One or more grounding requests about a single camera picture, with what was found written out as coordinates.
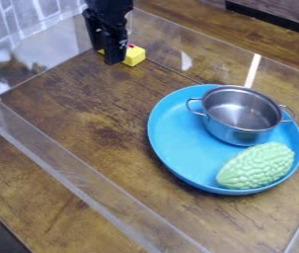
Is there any yellow toy brick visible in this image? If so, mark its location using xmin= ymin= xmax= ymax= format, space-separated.
xmin=120 ymin=43 xmax=148 ymax=67

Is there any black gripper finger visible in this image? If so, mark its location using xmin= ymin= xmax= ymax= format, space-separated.
xmin=82 ymin=9 xmax=104 ymax=50
xmin=105 ymin=28 xmax=129 ymax=65

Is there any green bitter gourd toy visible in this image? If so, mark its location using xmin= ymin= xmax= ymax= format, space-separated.
xmin=217 ymin=142 xmax=296 ymax=190

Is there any dark baseboard strip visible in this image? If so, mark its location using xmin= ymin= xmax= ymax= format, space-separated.
xmin=226 ymin=0 xmax=299 ymax=33

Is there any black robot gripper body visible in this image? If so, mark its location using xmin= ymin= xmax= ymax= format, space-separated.
xmin=84 ymin=0 xmax=134 ymax=33

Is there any blue round tray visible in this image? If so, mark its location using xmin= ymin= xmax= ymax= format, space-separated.
xmin=149 ymin=84 xmax=299 ymax=196

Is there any clear acrylic enclosure wall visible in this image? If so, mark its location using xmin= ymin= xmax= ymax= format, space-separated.
xmin=0 ymin=0 xmax=299 ymax=253

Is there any small steel pot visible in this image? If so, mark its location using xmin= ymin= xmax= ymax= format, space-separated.
xmin=186 ymin=85 xmax=297 ymax=146

